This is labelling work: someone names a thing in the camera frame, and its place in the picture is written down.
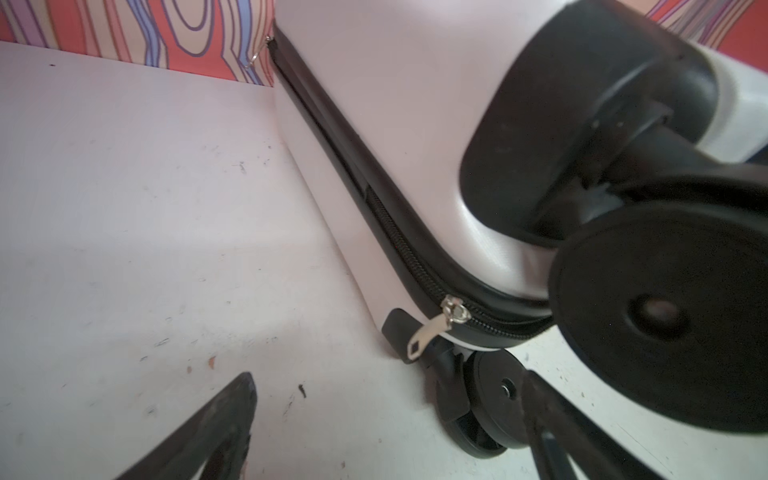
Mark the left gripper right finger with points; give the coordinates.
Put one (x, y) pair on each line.
(561, 437)

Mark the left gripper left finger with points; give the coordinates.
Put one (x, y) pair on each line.
(212, 444)

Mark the black suitcase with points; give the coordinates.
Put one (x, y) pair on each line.
(492, 170)

